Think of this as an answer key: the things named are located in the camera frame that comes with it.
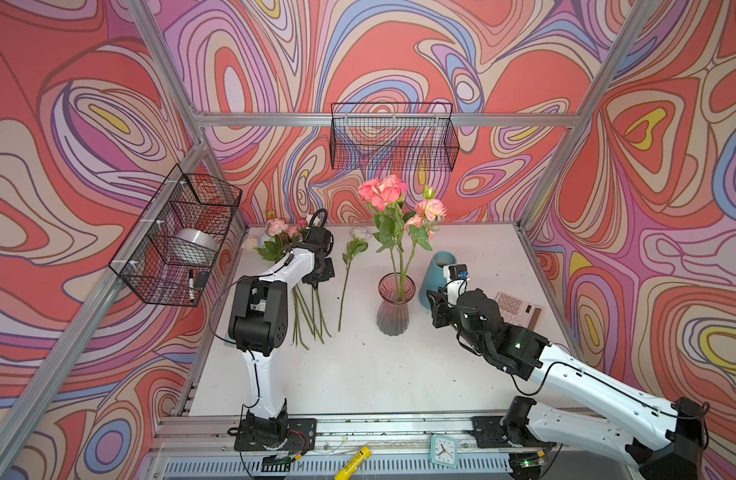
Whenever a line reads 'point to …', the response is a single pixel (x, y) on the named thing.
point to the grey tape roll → (196, 241)
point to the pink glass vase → (396, 290)
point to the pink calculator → (518, 311)
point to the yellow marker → (363, 454)
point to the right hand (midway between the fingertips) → (433, 299)
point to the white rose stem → (358, 244)
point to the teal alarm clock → (443, 450)
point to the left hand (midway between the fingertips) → (326, 275)
